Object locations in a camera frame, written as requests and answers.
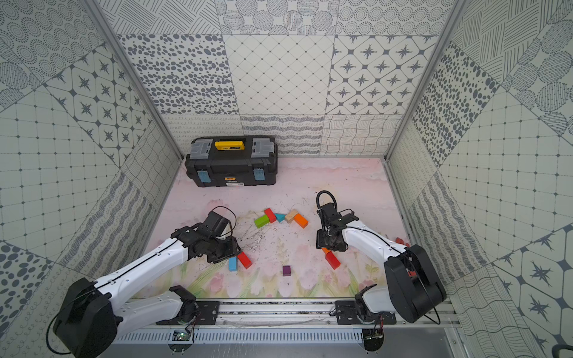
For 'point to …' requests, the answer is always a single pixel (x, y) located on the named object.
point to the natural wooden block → (289, 216)
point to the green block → (262, 221)
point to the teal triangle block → (280, 217)
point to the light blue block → (233, 264)
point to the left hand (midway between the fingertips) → (242, 254)
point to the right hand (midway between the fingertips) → (327, 247)
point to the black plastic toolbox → (232, 160)
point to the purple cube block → (286, 271)
